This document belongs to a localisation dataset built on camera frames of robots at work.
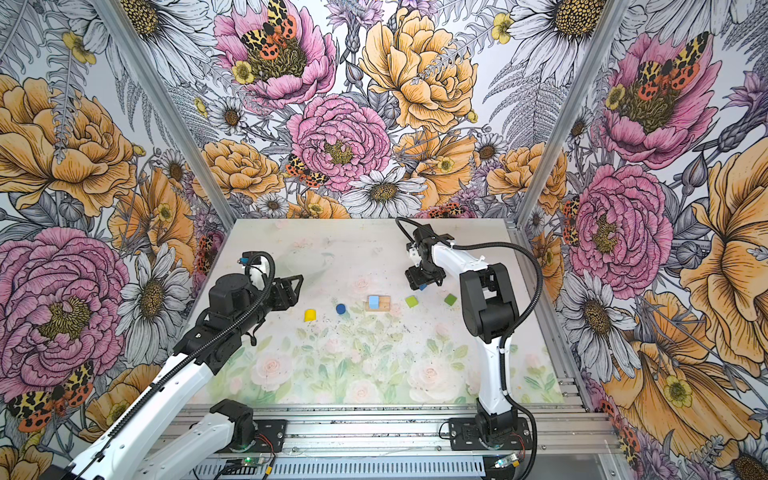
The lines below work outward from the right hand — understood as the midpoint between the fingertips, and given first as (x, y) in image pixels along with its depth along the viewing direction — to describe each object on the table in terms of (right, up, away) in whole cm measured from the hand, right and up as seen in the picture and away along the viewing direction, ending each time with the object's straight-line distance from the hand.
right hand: (424, 288), depth 99 cm
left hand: (-36, +3, -22) cm, 42 cm away
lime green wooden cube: (-4, -4, 0) cm, 6 cm away
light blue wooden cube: (-16, -4, -5) cm, 17 cm away
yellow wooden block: (-36, -8, -4) cm, 37 cm away
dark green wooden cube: (+8, -4, 0) cm, 9 cm away
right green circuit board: (+17, -37, -28) cm, 49 cm away
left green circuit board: (-43, -37, -28) cm, 63 cm away
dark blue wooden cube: (-1, +1, -7) cm, 7 cm away
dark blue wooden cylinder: (-27, -6, -3) cm, 28 cm away
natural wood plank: (-13, -5, -2) cm, 14 cm away
